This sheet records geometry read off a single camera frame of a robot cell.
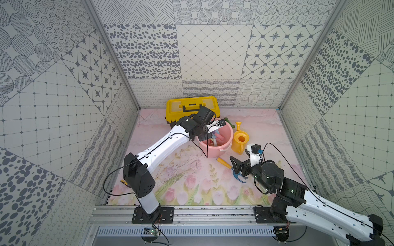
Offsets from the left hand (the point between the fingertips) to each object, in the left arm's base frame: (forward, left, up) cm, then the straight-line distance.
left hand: (204, 123), depth 80 cm
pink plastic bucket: (-1, -9, -18) cm, 20 cm away
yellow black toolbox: (+19, +18, -7) cm, 27 cm away
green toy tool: (+24, -17, -24) cm, 38 cm away
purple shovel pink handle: (+1, -8, -13) cm, 15 cm away
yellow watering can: (+2, -23, -16) cm, 28 cm away
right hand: (-17, -17, -3) cm, 24 cm away
